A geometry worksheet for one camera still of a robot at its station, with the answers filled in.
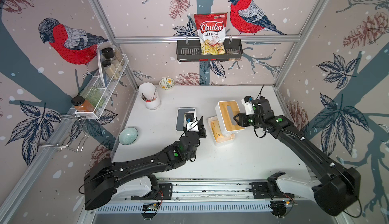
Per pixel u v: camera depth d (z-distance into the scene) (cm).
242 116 69
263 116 58
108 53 79
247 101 70
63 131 57
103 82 67
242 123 68
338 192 37
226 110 79
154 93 101
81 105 60
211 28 80
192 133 62
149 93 101
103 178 42
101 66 64
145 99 101
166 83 122
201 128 65
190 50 95
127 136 92
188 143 52
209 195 73
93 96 68
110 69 76
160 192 73
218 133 88
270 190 67
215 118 83
